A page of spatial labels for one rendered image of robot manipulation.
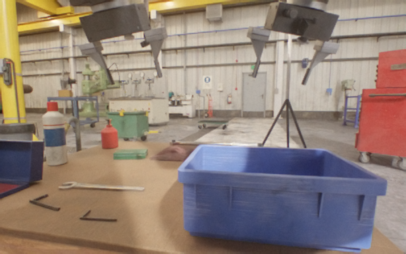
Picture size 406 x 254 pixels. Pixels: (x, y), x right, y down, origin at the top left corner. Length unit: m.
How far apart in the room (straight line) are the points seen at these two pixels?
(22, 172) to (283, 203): 0.70
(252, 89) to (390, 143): 7.89
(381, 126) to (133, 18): 2.70
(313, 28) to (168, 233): 0.45
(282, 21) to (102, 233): 0.51
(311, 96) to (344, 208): 10.13
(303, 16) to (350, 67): 10.52
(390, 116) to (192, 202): 2.65
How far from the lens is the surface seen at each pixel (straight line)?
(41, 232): 0.48
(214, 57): 10.68
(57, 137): 0.87
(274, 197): 0.33
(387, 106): 2.85
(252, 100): 10.13
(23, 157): 0.78
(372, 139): 2.88
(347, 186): 0.35
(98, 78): 11.67
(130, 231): 0.41
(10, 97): 4.32
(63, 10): 15.50
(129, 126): 3.39
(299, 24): 0.47
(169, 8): 11.51
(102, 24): 0.50
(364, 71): 11.12
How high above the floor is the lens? 0.69
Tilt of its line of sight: 7 degrees down
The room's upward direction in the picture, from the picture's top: straight up
